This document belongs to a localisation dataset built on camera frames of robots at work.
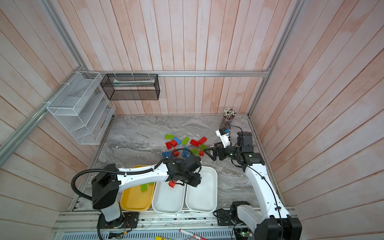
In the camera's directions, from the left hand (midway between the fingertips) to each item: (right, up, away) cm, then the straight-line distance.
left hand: (197, 184), depth 77 cm
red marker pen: (-4, -20, -8) cm, 22 cm away
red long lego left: (0, +20, +24) cm, 31 cm away
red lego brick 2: (-15, +20, +24) cm, 34 cm away
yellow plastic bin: (-31, -6, -4) cm, 32 cm away
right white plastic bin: (+4, -10, +5) cm, 12 cm away
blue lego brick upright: (-7, +13, +19) cm, 24 cm away
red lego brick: (-14, -2, +7) cm, 16 cm away
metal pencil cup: (+22, +39, +19) cm, 49 cm away
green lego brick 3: (+5, +17, +21) cm, 28 cm away
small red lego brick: (+4, +13, +19) cm, 23 cm away
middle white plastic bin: (-16, -11, +5) cm, 20 cm away
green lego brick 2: (-7, +21, +27) cm, 35 cm away
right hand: (+7, +20, -1) cm, 21 cm away
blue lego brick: (-12, +22, +27) cm, 36 cm away
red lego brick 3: (-18, +18, +23) cm, 35 cm away
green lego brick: (-19, +24, +30) cm, 43 cm away
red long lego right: (+5, +21, +27) cm, 35 cm away
